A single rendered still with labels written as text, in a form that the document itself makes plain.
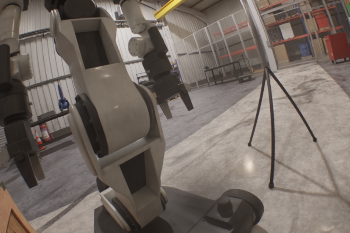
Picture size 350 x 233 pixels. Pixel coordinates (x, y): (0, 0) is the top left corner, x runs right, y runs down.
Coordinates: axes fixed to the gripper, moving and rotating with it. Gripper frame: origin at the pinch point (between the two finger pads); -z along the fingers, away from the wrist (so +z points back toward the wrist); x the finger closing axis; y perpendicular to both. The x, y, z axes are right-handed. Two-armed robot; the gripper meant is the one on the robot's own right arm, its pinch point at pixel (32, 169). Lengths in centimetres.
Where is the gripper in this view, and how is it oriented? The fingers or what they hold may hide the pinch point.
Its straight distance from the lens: 38.7
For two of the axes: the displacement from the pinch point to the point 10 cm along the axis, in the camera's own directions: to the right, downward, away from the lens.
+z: -4.2, -9.1, 0.4
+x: 6.1, -3.1, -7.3
